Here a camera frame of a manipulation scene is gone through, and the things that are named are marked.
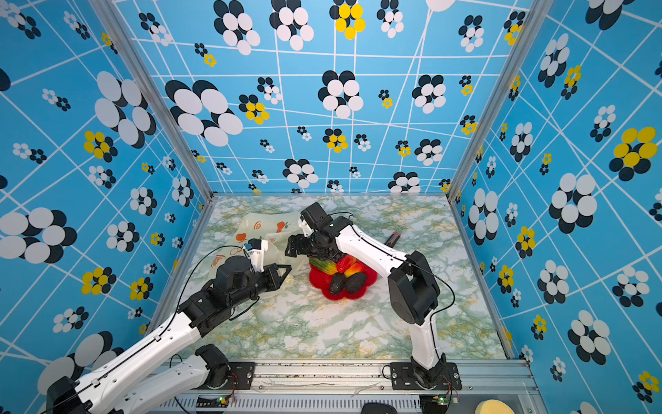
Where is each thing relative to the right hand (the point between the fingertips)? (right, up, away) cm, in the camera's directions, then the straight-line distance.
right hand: (297, 252), depth 85 cm
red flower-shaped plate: (+7, -10, +6) cm, 14 cm away
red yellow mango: (+17, -6, +6) cm, 19 cm away
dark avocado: (+20, -10, +2) cm, 22 cm away
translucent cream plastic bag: (-11, +8, +14) cm, 19 cm away
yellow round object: (+55, -38, -18) cm, 69 cm away
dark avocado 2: (+13, -11, +2) cm, 17 cm away
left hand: (+1, -3, -12) cm, 12 cm away
